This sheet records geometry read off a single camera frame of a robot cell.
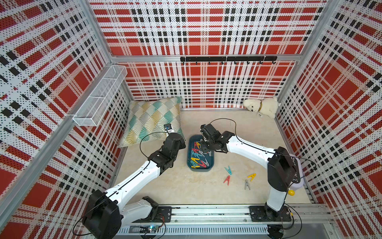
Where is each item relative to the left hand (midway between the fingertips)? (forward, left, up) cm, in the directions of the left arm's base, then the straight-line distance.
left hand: (181, 136), depth 83 cm
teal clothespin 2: (-3, -9, -18) cm, 21 cm away
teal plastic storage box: (-6, -9, -18) cm, 22 cm away
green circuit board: (-42, +14, -17) cm, 47 cm away
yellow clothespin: (-6, -7, -18) cm, 20 cm away
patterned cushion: (+14, +22, -2) cm, 26 cm away
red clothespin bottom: (-18, -27, -19) cm, 37 cm away
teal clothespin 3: (-14, -29, -19) cm, 37 cm away
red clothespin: (+5, -7, -18) cm, 20 cm away
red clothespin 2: (0, -8, -17) cm, 19 cm away
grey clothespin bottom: (-21, -37, -19) cm, 47 cm away
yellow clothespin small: (-11, -8, -17) cm, 22 cm away
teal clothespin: (-2, -6, -18) cm, 19 cm away
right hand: (-2, -15, -7) cm, 17 cm away
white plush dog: (+34, -63, -12) cm, 72 cm away
